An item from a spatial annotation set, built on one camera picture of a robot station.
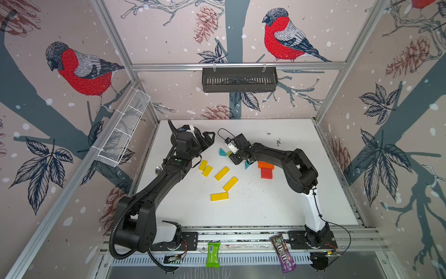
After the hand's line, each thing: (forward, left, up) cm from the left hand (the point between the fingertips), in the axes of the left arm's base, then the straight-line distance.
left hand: (213, 133), depth 82 cm
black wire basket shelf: (+41, -11, +3) cm, 42 cm away
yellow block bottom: (-22, -2, -24) cm, 33 cm away
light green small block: (-1, -7, -16) cm, 17 cm away
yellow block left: (-8, +5, -24) cm, 25 cm away
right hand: (+4, -11, -23) cm, 26 cm away
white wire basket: (-6, +50, -6) cm, 51 cm away
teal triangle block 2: (-4, -18, -24) cm, 30 cm away
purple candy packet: (-48, -30, -22) cm, 61 cm away
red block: (-7, -29, -24) cm, 38 cm away
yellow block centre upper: (-9, -3, -24) cm, 26 cm away
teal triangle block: (+3, -3, -22) cm, 23 cm away
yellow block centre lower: (-15, -8, -25) cm, 30 cm away
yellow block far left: (-4, +7, -24) cm, 25 cm away
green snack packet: (-45, -1, -21) cm, 50 cm away
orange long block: (-4, -27, -23) cm, 36 cm away
